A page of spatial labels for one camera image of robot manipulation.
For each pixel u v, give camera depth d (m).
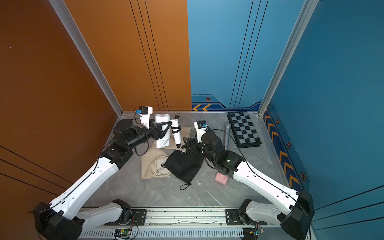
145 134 0.60
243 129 1.06
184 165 0.90
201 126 0.59
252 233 0.70
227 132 1.06
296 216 0.37
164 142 0.69
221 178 0.83
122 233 0.72
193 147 0.62
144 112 0.59
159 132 0.61
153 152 0.97
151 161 0.91
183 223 0.72
